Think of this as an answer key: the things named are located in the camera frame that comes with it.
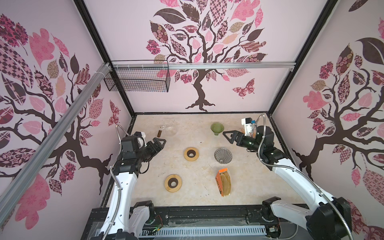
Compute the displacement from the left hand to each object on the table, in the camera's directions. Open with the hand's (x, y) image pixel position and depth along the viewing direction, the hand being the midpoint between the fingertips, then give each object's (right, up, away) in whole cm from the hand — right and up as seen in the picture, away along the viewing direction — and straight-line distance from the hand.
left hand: (163, 147), depth 76 cm
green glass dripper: (+33, +10, +29) cm, 45 cm away
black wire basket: (-20, +44, +19) cm, 52 cm away
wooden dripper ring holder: (+14, -8, +21) cm, 26 cm away
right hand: (+33, +7, -1) cm, 34 cm away
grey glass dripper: (+35, -8, +16) cm, 39 cm away
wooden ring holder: (+4, -22, +9) cm, 24 cm away
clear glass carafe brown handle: (-2, +10, +33) cm, 35 cm away
